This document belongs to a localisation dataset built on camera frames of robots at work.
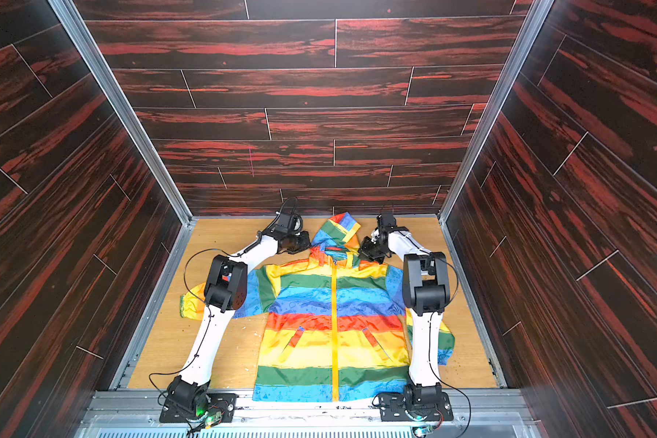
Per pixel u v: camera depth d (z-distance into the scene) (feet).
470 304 3.11
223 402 2.45
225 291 2.18
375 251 2.99
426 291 1.95
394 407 2.41
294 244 3.15
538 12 2.17
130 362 2.76
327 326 2.90
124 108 2.76
